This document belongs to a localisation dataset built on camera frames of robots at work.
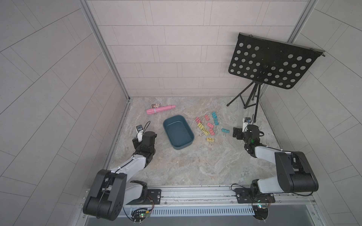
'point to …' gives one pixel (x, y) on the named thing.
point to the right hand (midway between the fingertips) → (240, 126)
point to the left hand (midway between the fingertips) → (143, 133)
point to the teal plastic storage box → (179, 133)
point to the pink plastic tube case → (152, 110)
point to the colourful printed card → (156, 105)
